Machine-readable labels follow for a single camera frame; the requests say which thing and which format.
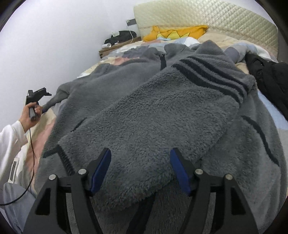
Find white roll on nightstand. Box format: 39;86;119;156
102;43;112;49

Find person's grey trousers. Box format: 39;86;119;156
3;182;35;233

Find wall socket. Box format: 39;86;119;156
126;19;137;26

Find brown cardboard nightstand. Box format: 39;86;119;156
99;37;141;59

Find white charger on bag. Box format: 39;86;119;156
111;31;120;38

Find patchwork quilt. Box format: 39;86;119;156
5;32;287;188

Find black jacket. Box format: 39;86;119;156
245;54;288;118

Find grey fleece jacket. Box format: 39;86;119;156
34;40;287;233

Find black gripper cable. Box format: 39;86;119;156
0;128;37;206

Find person's left hand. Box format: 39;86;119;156
19;102;44;133

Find cream quilted headboard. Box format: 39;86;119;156
133;1;279;56

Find yellow pillow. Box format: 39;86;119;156
143;25;209;42

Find black bag on nightstand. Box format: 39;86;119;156
104;30;137;45

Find white sleeve left forearm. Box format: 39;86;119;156
1;120;27;184

